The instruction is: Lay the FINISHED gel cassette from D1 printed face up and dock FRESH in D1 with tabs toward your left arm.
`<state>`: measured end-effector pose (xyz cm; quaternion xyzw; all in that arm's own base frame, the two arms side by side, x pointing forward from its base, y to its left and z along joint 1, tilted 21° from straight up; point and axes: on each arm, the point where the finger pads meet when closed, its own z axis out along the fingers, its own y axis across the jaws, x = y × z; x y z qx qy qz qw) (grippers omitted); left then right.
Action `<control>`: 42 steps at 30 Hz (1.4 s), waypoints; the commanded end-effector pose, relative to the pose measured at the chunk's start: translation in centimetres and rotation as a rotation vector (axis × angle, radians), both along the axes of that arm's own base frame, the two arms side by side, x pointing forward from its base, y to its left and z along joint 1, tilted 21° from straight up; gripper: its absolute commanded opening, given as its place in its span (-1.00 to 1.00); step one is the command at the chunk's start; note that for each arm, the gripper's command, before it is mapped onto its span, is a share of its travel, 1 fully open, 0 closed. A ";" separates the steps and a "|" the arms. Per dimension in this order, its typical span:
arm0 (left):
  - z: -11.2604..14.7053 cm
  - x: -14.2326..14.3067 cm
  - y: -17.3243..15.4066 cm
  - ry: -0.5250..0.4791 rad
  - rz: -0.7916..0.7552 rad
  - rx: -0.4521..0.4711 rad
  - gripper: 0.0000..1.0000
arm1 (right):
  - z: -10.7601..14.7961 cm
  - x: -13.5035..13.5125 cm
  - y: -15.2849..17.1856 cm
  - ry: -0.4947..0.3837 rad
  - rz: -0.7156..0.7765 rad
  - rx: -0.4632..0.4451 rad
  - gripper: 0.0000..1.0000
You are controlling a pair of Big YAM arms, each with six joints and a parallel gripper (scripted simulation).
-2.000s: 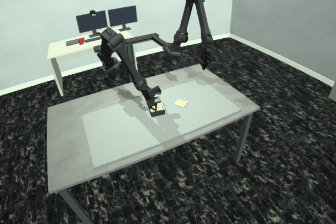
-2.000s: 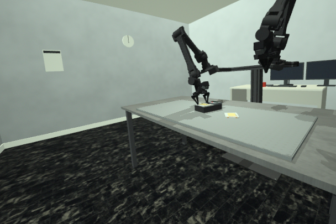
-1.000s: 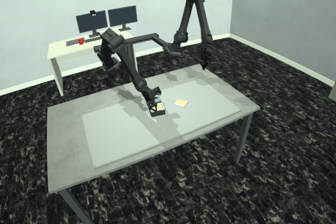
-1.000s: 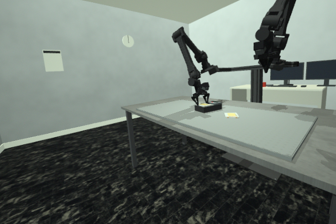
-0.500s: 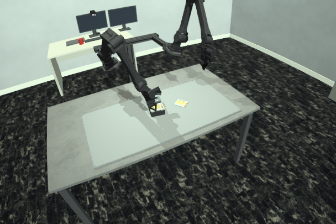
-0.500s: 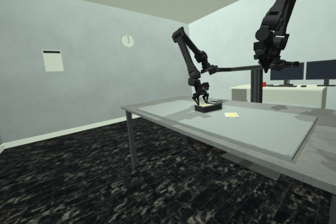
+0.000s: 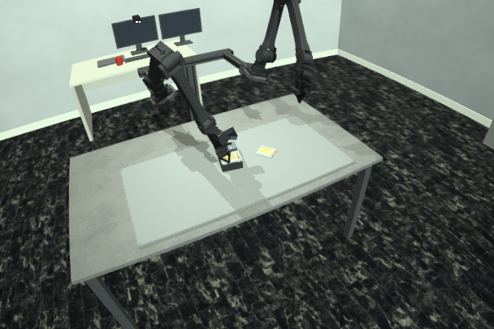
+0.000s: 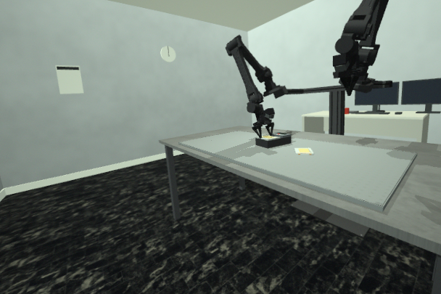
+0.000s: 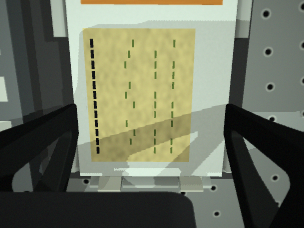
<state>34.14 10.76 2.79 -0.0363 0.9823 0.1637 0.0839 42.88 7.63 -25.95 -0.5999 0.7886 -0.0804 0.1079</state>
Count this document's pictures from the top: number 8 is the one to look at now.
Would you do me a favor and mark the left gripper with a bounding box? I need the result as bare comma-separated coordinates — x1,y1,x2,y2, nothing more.
333,68,367,96

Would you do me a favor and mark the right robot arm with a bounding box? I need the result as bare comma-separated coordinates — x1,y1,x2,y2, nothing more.
226,35,280,121

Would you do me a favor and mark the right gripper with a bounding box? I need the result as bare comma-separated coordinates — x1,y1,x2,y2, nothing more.
252,119,274,138

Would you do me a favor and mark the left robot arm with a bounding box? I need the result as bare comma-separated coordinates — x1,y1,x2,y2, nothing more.
333,0,389,72

